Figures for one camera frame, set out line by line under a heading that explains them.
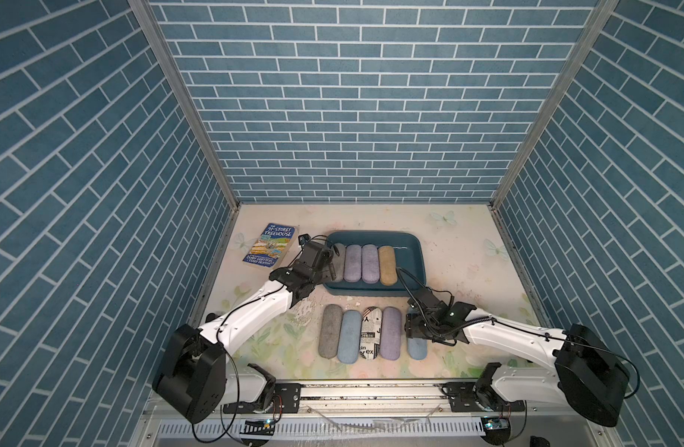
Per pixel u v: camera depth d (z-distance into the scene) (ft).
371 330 2.72
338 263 3.23
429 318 2.17
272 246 3.42
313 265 2.12
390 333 2.70
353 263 3.23
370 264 3.22
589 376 1.37
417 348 2.65
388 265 3.31
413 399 2.47
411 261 3.33
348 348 2.63
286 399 2.43
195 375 1.32
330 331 2.71
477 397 2.19
